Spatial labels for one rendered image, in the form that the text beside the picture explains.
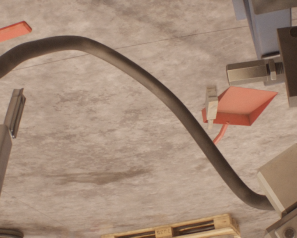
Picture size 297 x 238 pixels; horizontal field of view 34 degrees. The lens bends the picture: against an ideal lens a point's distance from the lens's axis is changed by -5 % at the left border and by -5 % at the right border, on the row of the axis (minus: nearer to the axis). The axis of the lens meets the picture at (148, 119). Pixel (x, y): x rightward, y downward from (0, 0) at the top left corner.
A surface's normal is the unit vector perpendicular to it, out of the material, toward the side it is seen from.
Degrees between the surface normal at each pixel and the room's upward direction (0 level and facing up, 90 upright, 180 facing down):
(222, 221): 90
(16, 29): 0
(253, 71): 60
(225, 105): 0
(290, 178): 90
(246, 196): 96
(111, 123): 0
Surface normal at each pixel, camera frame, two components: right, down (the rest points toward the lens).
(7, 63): 0.84, -0.44
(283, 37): -0.26, -0.34
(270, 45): 0.12, 0.91
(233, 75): -0.21, 0.17
